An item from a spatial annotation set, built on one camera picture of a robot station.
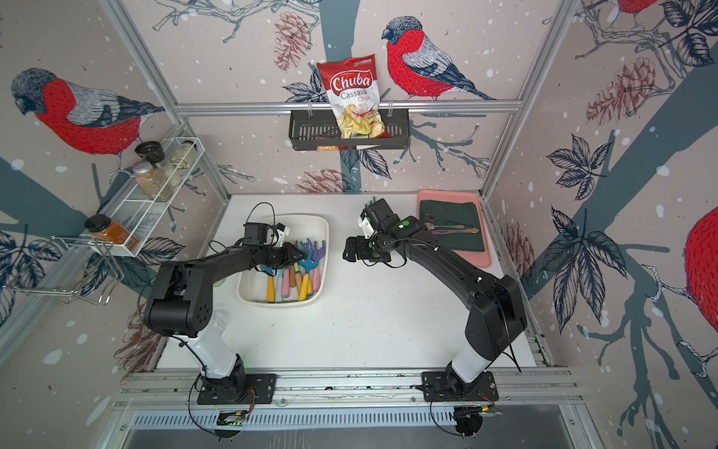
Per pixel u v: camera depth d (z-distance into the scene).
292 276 0.93
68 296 0.52
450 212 1.16
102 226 0.59
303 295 0.88
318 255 0.98
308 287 0.90
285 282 0.92
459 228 1.09
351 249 0.72
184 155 0.85
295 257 0.92
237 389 0.67
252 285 0.92
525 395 0.76
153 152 0.73
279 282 0.92
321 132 1.07
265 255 0.82
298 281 0.92
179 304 0.49
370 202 1.14
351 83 0.81
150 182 0.72
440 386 0.73
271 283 0.93
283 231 0.91
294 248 0.90
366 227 0.76
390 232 0.58
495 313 0.43
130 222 0.73
